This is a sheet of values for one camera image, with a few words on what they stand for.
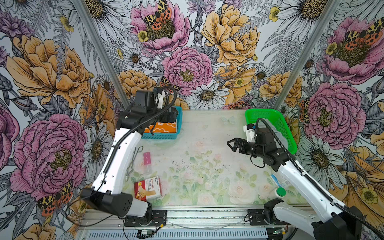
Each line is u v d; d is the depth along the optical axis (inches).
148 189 31.3
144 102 19.8
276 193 29.2
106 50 35.0
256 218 28.8
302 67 37.2
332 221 14.8
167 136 42.7
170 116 25.1
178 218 30.0
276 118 43.2
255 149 25.5
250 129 27.6
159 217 29.4
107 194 15.0
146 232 27.7
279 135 39.0
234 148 27.6
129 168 35.9
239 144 26.7
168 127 42.5
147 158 36.9
